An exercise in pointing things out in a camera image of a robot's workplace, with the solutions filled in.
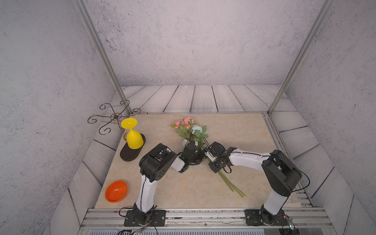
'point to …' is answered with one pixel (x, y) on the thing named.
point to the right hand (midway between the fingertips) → (214, 166)
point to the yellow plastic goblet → (134, 140)
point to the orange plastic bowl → (116, 191)
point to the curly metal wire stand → (115, 116)
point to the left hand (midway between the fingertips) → (213, 155)
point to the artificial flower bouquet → (188, 128)
